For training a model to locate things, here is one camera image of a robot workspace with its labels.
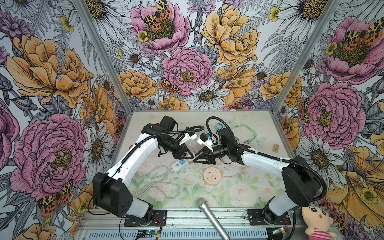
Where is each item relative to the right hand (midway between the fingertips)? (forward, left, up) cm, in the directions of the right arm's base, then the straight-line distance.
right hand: (196, 163), depth 74 cm
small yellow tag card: (+18, -52, -17) cm, 58 cm away
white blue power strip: (+7, +10, -15) cm, 19 cm away
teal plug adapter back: (+37, -17, -17) cm, 44 cm away
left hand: (+1, +4, +2) cm, 4 cm away
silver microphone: (-16, -3, -14) cm, 21 cm away
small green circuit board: (-25, +21, -17) cm, 37 cm away
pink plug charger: (+1, +1, +4) cm, 5 cm away
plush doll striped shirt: (-24, -53, -12) cm, 60 cm away
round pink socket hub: (0, -9, -16) cm, 18 cm away
